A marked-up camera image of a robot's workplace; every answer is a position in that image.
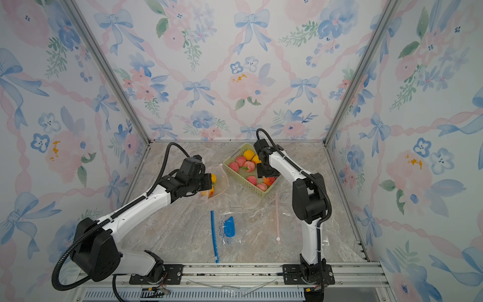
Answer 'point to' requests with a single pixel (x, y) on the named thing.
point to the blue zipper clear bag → (226, 228)
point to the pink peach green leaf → (249, 166)
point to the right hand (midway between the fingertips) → (269, 173)
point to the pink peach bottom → (262, 186)
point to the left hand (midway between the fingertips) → (214, 180)
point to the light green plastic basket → (230, 163)
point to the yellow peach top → (249, 155)
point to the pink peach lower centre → (253, 179)
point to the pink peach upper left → (241, 160)
